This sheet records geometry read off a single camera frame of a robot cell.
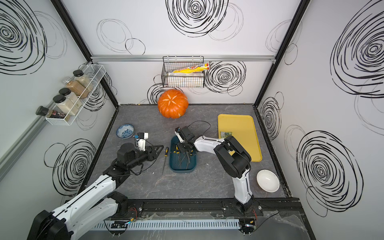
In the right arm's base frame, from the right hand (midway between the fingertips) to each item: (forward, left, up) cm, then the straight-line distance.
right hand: (181, 145), depth 95 cm
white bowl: (-21, -50, 0) cm, 54 cm away
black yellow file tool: (-7, +9, 0) cm, 11 cm away
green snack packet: (+10, -29, -2) cm, 30 cm away
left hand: (-10, +9, +15) cm, 20 cm away
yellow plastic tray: (+15, -43, -3) cm, 46 cm away
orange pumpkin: (+26, +7, +11) cm, 30 cm away
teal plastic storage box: (-11, -1, -1) cm, 11 cm away
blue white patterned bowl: (+9, +40, +1) cm, 41 cm away
